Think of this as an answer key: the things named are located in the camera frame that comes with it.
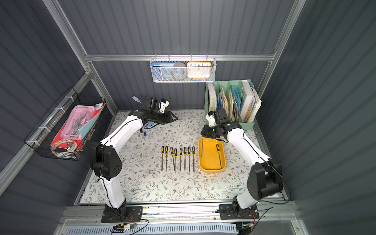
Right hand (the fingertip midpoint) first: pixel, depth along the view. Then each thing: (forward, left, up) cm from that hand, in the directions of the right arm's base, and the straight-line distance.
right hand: (206, 131), depth 84 cm
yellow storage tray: (-9, -4, -20) cm, 22 cm away
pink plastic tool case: (0, +66, +14) cm, 68 cm away
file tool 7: (-5, +25, -19) cm, 32 cm away
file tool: (-5, +7, -19) cm, 21 cm away
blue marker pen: (+10, +42, -16) cm, 47 cm away
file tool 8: (-5, +28, -18) cm, 34 cm away
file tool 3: (-5, +13, -19) cm, 23 cm away
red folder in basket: (-13, +71, +13) cm, 73 cm away
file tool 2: (-5, +10, -19) cm, 22 cm away
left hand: (+7, +19, +4) cm, 21 cm away
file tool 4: (-6, +16, -18) cm, 24 cm away
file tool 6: (-5, +21, -19) cm, 29 cm away
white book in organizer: (+23, -29, +3) cm, 37 cm away
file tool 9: (-2, -9, -18) cm, 20 cm away
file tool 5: (-7, +19, -18) cm, 27 cm away
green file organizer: (+23, -22, +6) cm, 33 cm away
